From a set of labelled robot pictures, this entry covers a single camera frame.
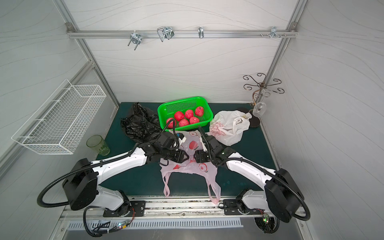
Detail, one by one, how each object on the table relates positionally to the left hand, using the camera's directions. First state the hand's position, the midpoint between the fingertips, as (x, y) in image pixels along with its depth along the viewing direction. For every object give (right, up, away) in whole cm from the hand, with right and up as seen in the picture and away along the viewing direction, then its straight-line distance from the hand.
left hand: (187, 157), depth 79 cm
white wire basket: (-60, +18, -12) cm, 63 cm away
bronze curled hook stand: (+46, +21, +24) cm, 56 cm away
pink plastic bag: (+3, +6, +7) cm, 10 cm away
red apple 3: (-4, +18, +22) cm, 29 cm away
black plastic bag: (-31, +17, +16) cm, 39 cm away
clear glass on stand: (+42, +26, +7) cm, 50 cm away
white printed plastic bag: (+27, +15, +21) cm, 38 cm away
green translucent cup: (-52, +7, +5) cm, 53 cm away
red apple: (+3, +20, +24) cm, 32 cm away
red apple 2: (-13, +16, +22) cm, 30 cm away
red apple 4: (+7, +26, +29) cm, 40 cm away
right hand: (+7, +1, +5) cm, 8 cm away
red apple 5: (-1, +24, +27) cm, 37 cm away
